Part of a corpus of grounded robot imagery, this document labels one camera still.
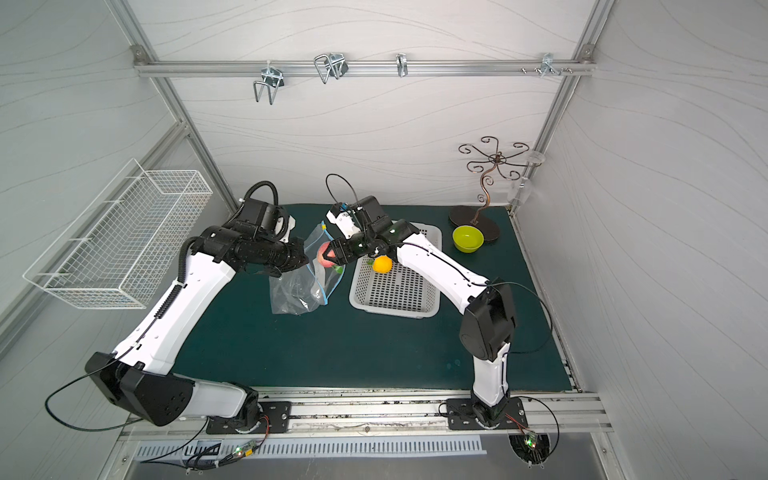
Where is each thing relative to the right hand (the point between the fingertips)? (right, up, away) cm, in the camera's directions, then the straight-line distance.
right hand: (331, 250), depth 78 cm
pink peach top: (+1, -1, -4) cm, 4 cm away
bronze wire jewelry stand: (+48, +33, +19) cm, 62 cm away
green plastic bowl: (+44, +3, +31) cm, 54 cm away
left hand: (-4, -2, -5) cm, 7 cm away
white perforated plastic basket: (+18, -15, +17) cm, 29 cm away
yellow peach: (+13, -6, +20) cm, 24 cm away
